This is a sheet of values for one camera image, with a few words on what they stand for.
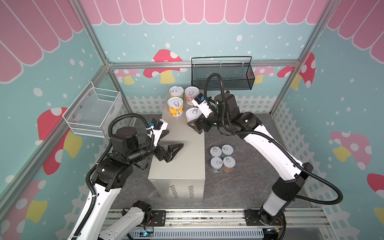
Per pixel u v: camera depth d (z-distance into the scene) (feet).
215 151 3.03
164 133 2.01
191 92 2.43
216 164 2.86
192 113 2.16
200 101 1.81
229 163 2.89
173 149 1.68
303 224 2.49
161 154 1.67
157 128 1.55
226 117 1.60
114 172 1.30
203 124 1.88
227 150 3.08
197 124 1.93
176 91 2.46
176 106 2.24
